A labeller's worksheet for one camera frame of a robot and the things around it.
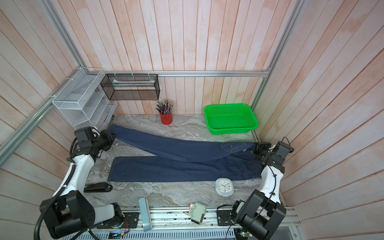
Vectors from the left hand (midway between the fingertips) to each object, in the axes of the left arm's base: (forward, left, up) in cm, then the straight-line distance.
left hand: (118, 135), depth 82 cm
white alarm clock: (-23, -60, -18) cm, 67 cm away
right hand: (-3, -76, -1) cm, 76 cm away
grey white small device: (-35, -44, -15) cm, 58 cm away
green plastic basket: (+30, -72, -19) cm, 80 cm away
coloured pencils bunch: (+29, -22, -5) cm, 37 cm away
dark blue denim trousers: (-8, -43, -14) cm, 46 cm away
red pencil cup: (+26, -23, -15) cm, 38 cm away
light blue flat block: (-36, -18, -17) cm, 44 cm away
